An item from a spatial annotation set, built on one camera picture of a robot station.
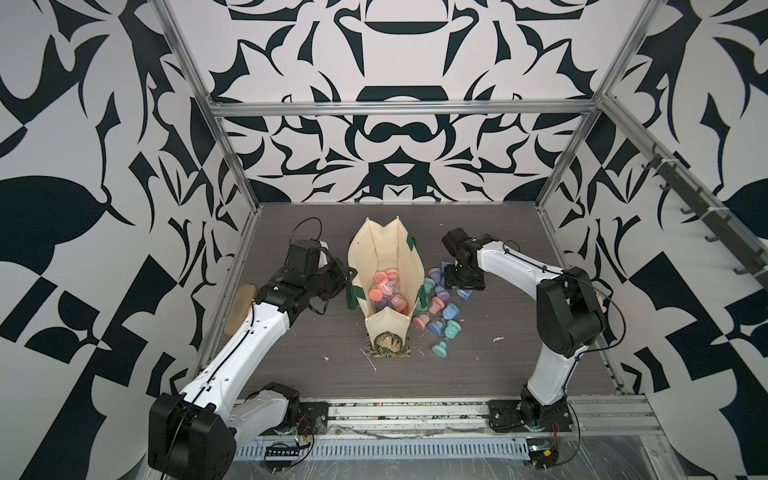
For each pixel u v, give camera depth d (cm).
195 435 37
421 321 87
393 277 98
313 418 74
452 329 86
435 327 86
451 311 90
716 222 59
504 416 74
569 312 49
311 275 61
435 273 98
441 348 82
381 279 89
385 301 91
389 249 96
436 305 92
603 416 76
